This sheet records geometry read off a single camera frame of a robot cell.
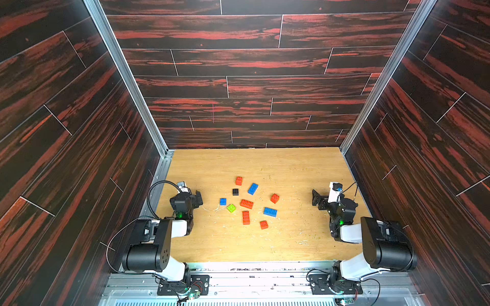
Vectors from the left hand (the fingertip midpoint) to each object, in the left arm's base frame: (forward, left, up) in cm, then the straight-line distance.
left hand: (189, 193), depth 95 cm
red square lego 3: (-14, -37, -5) cm, 40 cm away
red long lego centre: (-3, -29, -5) cm, 29 cm away
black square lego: (+4, -23, -5) cm, 24 cm away
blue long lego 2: (-7, -41, -5) cm, 42 cm away
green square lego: (-6, -21, -4) cm, 23 cm away
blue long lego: (+6, -33, -5) cm, 33 cm away
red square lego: (+10, -25, -2) cm, 26 cm away
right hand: (+2, -69, +3) cm, 69 cm away
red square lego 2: (0, -43, -3) cm, 43 cm away
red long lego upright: (-11, -29, -5) cm, 31 cm away
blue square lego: (-2, -17, -4) cm, 18 cm away
